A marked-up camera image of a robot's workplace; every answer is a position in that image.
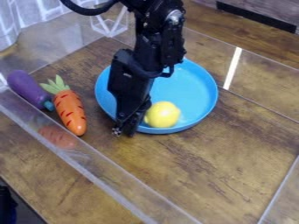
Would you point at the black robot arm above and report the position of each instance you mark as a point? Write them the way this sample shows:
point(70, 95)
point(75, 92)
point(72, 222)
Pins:
point(159, 40)

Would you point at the purple toy eggplant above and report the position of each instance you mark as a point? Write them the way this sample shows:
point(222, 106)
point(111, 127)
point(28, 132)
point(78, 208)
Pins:
point(24, 85)

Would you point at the dark wooden furniture edge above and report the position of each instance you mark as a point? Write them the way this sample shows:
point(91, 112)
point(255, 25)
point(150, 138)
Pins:
point(279, 24)

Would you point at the yellow toy lemon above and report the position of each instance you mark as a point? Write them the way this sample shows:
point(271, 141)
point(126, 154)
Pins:
point(162, 115)

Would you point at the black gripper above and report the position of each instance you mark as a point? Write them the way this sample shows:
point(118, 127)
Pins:
point(130, 84)

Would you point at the orange toy carrot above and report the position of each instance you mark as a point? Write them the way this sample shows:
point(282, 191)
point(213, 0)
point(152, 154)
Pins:
point(68, 105)

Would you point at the white patterned cloth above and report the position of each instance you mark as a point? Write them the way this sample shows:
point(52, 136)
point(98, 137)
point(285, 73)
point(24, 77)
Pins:
point(43, 16)

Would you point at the blue round tray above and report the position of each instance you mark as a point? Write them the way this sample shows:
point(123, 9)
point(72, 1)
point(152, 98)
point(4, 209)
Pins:
point(190, 88)

